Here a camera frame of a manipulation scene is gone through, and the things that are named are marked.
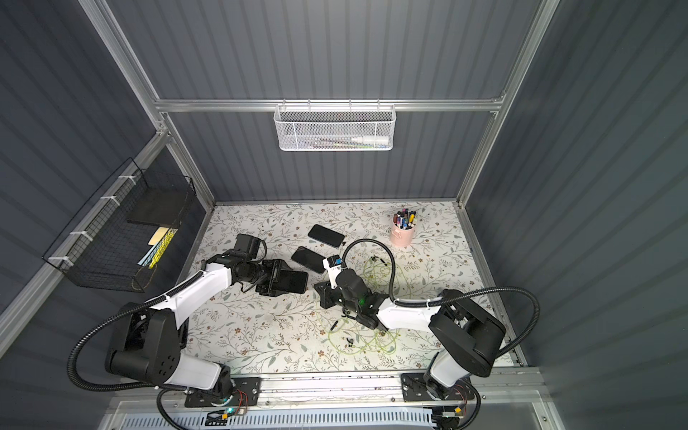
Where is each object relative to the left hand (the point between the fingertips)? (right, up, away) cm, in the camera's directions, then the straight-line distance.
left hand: (295, 277), depth 85 cm
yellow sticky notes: (-37, +14, -9) cm, 41 cm away
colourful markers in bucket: (+38, +19, +12) cm, 44 cm away
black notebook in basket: (-42, +23, -2) cm, 47 cm away
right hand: (+7, -2, -3) cm, 8 cm away
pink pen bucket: (+36, +12, +14) cm, 41 cm away
